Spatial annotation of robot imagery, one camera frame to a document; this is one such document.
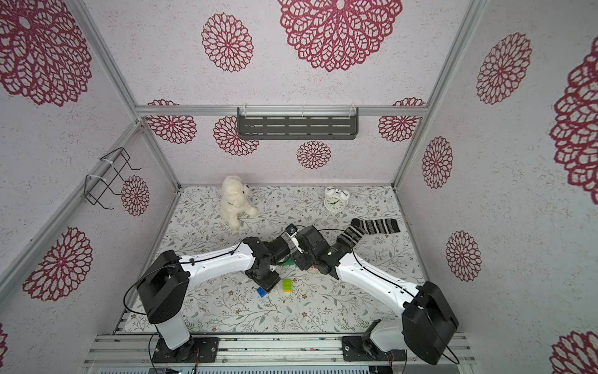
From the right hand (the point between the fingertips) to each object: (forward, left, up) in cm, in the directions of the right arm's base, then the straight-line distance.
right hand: (302, 245), depth 83 cm
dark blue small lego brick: (-13, +15, -12) cm, 23 cm away
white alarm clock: (+27, -14, -6) cm, 31 cm away
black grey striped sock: (+17, -25, -13) cm, 33 cm away
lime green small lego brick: (-10, +5, -11) cm, 16 cm away
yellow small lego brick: (-12, +5, -12) cm, 18 cm away
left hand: (-10, +14, -9) cm, 20 cm away
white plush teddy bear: (+18, +28, +3) cm, 33 cm away
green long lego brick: (-9, +4, +5) cm, 11 cm away
